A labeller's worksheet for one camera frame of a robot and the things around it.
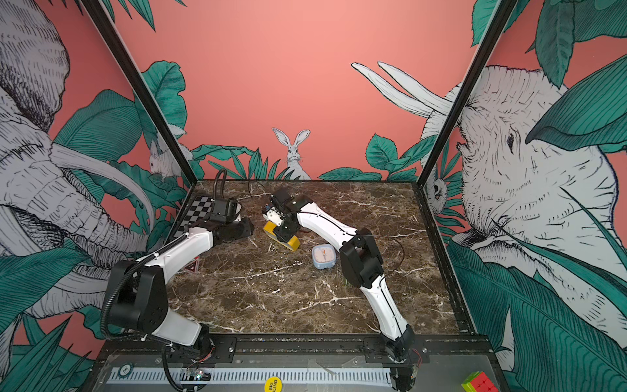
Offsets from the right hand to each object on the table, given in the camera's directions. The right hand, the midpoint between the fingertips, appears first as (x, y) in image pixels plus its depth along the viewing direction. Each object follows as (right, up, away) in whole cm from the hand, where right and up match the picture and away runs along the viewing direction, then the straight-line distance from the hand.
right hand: (281, 230), depth 92 cm
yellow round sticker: (+2, -41, -23) cm, 47 cm away
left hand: (-11, +3, 0) cm, 11 cm away
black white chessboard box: (-38, +8, +13) cm, 41 cm away
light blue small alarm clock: (+16, -10, +1) cm, 19 cm away
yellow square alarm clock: (+5, -4, -4) cm, 7 cm away
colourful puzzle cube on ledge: (+59, -39, -26) cm, 75 cm away
